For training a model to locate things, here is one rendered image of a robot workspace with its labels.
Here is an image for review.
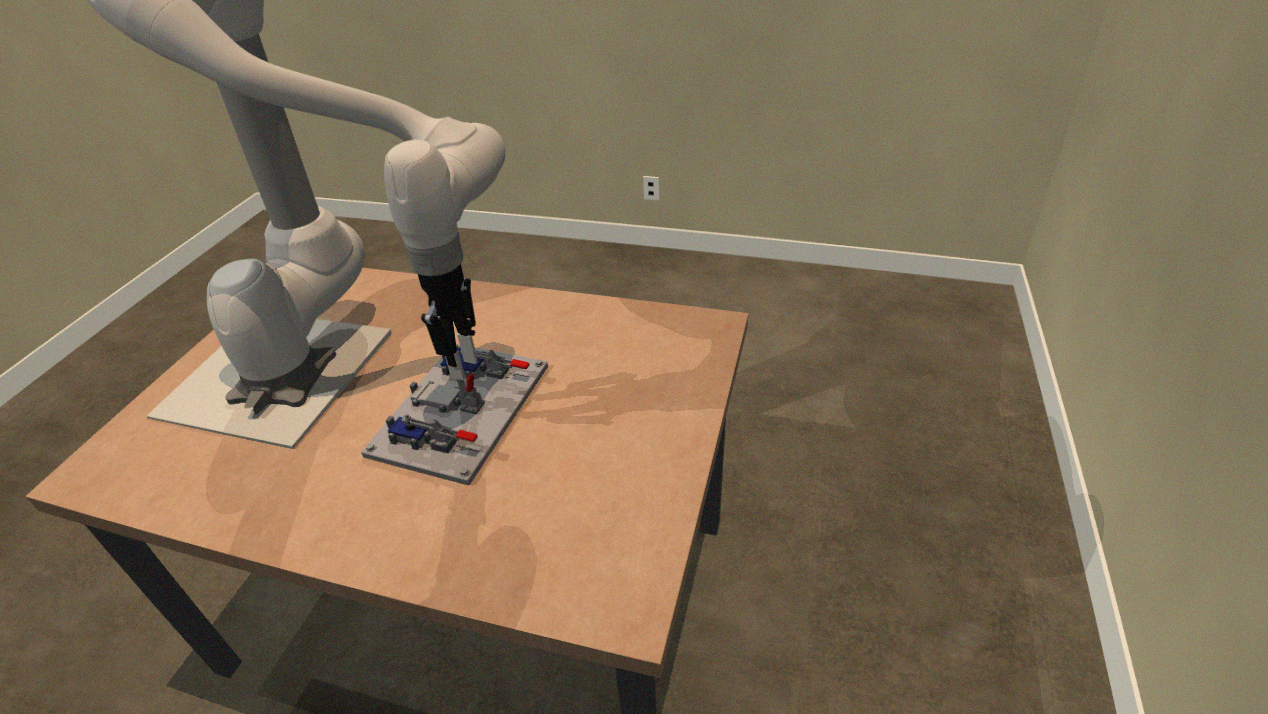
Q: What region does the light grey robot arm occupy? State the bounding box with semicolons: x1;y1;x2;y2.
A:
87;0;506;416

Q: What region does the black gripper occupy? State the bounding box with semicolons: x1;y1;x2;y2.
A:
418;264;478;380

